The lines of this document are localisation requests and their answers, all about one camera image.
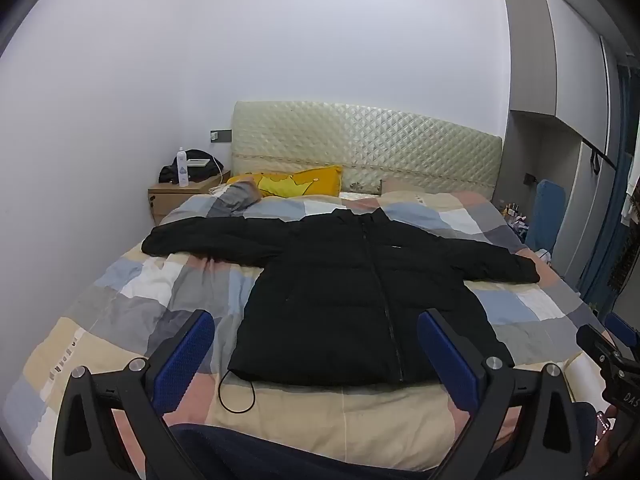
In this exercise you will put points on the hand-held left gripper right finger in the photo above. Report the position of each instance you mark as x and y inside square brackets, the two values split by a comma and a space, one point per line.
[450, 360]

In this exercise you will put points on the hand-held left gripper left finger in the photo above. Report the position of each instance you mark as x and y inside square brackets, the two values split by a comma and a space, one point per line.
[187, 355]

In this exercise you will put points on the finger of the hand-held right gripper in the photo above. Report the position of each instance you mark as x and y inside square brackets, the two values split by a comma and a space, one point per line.
[624, 329]
[595, 341]

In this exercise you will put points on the black puffer jacket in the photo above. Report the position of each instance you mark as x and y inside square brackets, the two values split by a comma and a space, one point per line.
[325, 300]

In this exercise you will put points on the person's right hand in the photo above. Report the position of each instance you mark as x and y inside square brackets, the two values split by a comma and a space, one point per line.
[602, 452]

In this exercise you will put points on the patchwork plaid quilt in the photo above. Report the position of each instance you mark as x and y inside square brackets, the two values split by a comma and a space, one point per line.
[125, 300]

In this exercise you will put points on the blue curtain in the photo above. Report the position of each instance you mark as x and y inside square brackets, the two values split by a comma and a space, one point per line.
[612, 220]

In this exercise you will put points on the blue chair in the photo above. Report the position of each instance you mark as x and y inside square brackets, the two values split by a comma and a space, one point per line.
[545, 215]

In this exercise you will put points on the person's dark blue pants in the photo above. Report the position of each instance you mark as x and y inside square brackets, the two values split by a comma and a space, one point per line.
[300, 450]

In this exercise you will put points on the cluster of small bottles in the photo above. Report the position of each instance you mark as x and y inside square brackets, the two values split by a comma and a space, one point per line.
[514, 215]

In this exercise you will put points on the wooden nightstand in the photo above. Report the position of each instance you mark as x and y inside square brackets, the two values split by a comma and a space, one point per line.
[170, 202]

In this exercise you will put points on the grey rolled cloth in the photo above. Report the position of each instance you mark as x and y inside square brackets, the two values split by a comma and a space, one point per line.
[235, 197]

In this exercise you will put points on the black bag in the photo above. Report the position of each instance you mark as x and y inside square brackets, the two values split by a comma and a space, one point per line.
[167, 174]

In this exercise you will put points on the white plastic bottle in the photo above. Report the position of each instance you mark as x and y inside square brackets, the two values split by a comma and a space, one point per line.
[183, 172]

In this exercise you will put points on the white flat box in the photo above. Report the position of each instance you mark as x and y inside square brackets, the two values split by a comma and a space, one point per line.
[198, 162]

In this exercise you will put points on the yellow pillow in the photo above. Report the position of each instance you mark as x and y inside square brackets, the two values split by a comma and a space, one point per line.
[295, 182]

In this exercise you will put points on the cream quilted headboard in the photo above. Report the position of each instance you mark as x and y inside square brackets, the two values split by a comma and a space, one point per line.
[375, 140]

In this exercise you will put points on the grey wardrobe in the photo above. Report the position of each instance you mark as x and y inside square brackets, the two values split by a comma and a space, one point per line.
[560, 60]

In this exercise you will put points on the black wall plug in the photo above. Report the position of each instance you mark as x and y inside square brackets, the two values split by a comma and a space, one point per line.
[528, 178]

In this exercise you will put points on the grey wall socket panel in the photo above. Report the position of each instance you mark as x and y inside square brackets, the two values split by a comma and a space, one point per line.
[222, 135]

